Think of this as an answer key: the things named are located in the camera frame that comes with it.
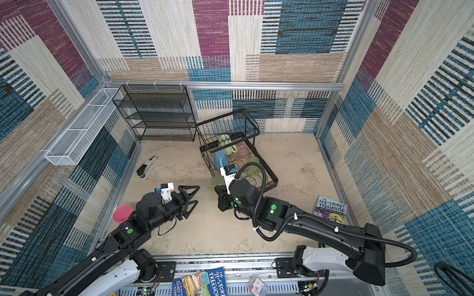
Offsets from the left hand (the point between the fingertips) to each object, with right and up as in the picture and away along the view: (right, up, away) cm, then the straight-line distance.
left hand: (200, 193), depth 71 cm
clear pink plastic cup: (+17, +15, +34) cm, 41 cm away
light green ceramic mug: (+7, +22, +23) cm, 33 cm away
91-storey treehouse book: (+4, -32, -2) cm, 33 cm away
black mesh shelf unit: (-33, +39, +40) cm, 65 cm away
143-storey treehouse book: (+57, -11, +16) cm, 60 cm away
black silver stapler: (-36, +6, +29) cm, 47 cm away
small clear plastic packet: (+21, -34, -2) cm, 40 cm away
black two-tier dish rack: (+9, +18, +14) cm, 25 cm away
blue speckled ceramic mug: (+5, +12, +25) cm, 29 cm away
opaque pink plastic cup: (-36, -11, +10) cm, 39 cm away
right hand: (+7, +1, -1) cm, 7 cm away
